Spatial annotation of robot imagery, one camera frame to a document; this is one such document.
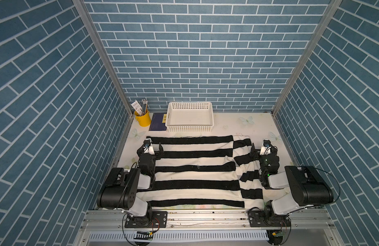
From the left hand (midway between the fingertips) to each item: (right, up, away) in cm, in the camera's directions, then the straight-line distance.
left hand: (155, 143), depth 90 cm
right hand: (+65, -1, +1) cm, 65 cm away
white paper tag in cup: (-17, +23, +16) cm, 33 cm away
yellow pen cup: (-13, +14, +17) cm, 26 cm away
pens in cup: (-12, +24, +15) cm, 31 cm away
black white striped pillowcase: (+30, -16, -1) cm, 34 cm away
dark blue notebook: (-5, +12, +22) cm, 26 cm away
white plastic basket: (+19, +17, +26) cm, 37 cm away
